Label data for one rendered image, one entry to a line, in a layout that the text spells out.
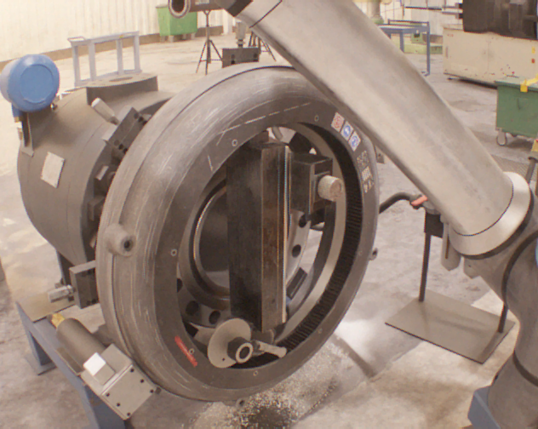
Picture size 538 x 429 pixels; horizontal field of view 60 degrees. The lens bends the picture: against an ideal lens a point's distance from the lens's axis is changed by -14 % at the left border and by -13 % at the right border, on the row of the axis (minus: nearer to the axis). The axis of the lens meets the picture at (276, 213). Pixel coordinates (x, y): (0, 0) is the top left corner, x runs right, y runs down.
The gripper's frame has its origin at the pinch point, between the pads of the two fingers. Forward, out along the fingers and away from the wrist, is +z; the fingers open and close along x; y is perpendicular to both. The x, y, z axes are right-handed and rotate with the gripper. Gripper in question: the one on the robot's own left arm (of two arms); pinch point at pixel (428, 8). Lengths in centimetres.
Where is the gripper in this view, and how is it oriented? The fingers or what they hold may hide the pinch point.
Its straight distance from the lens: 93.2
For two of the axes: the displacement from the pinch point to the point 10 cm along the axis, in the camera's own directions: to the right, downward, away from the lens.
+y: 7.1, -3.0, 6.4
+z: -7.1, -2.5, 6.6
